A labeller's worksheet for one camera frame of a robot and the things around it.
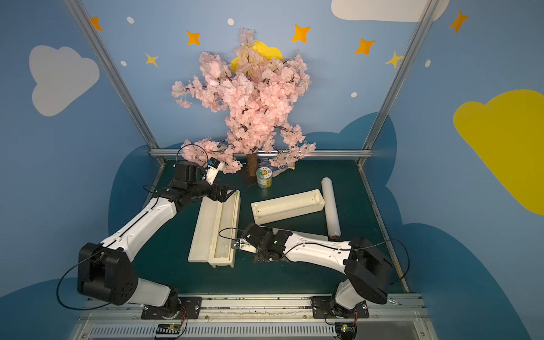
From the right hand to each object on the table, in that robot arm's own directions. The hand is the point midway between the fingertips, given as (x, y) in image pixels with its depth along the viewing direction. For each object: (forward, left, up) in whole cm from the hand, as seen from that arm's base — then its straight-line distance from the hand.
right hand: (263, 235), depth 84 cm
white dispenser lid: (-1, +25, -2) cm, 25 cm away
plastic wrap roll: (+19, -30, -5) cm, 36 cm away
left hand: (+16, +16, +14) cm, 26 cm away
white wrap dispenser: (+19, -8, -8) cm, 22 cm away
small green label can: (+31, +3, -1) cm, 31 cm away
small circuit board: (-32, +31, -11) cm, 46 cm away
